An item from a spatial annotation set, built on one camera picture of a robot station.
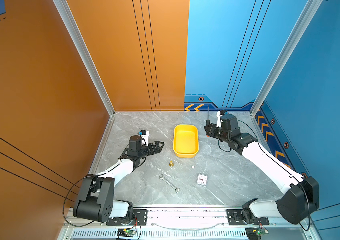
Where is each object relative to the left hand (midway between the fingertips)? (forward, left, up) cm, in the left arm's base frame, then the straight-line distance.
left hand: (159, 143), depth 89 cm
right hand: (+3, -26, +13) cm, 29 cm away
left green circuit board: (-42, +13, -12) cm, 46 cm away
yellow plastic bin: (+11, -17, -12) cm, 23 cm away
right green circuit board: (-42, -51, -10) cm, 66 cm away
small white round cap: (-10, -21, -10) cm, 25 cm away
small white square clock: (-18, -25, -9) cm, 32 cm away
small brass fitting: (-9, -7, -9) cm, 15 cm away
